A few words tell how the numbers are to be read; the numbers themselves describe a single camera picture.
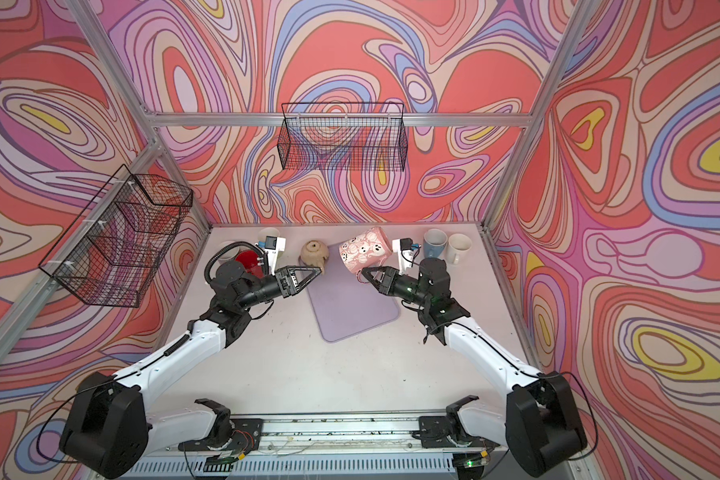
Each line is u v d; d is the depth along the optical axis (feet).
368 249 2.33
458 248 3.31
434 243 3.36
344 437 2.43
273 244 2.21
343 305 3.17
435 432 2.41
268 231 3.44
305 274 2.29
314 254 3.31
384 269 2.30
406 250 2.31
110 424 1.31
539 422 1.31
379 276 2.40
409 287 2.18
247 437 2.36
